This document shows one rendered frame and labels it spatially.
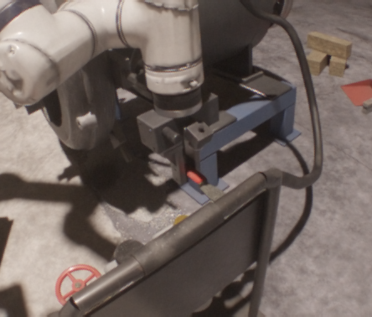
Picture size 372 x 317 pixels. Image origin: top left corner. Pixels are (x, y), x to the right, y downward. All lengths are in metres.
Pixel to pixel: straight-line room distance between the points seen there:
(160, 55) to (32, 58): 0.18
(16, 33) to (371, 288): 1.06
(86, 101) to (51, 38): 0.45
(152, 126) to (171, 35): 0.14
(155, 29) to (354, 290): 0.89
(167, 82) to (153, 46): 0.06
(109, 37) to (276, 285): 0.81
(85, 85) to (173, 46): 0.40
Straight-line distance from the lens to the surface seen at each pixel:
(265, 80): 1.41
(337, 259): 1.09
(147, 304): 0.49
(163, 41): 0.44
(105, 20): 0.47
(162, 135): 0.49
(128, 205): 1.24
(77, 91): 0.80
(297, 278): 1.02
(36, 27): 0.39
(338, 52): 2.22
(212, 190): 0.57
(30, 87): 0.37
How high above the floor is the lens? 0.87
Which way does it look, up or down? 39 degrees down
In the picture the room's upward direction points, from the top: 7 degrees counter-clockwise
